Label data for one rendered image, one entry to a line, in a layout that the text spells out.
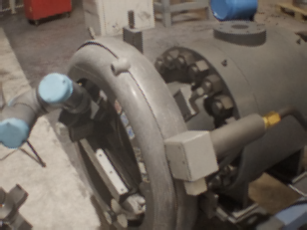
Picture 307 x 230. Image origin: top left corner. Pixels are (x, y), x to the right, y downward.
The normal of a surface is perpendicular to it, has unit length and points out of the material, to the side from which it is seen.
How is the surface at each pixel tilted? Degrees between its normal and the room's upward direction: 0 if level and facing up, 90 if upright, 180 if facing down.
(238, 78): 42
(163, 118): 53
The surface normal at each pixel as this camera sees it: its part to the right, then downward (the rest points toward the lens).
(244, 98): 0.37, -0.24
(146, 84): 0.23, -0.51
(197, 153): 0.44, -0.04
